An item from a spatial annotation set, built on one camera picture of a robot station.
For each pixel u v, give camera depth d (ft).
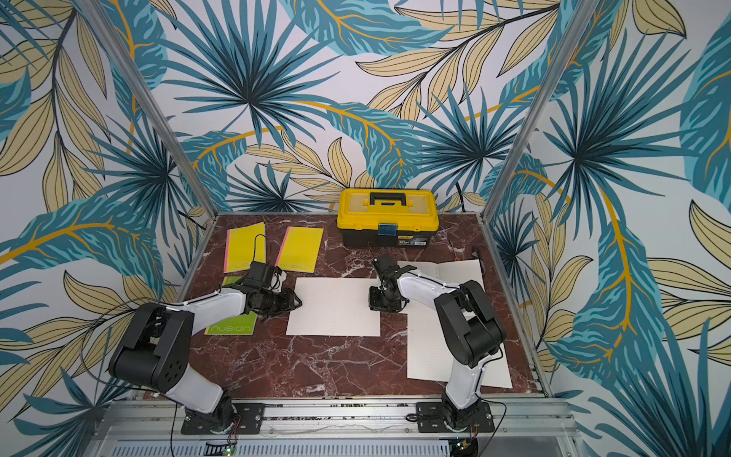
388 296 2.63
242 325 2.90
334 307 3.04
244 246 3.58
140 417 2.46
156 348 1.48
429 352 2.81
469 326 1.59
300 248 3.71
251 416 2.42
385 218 3.22
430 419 2.40
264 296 2.40
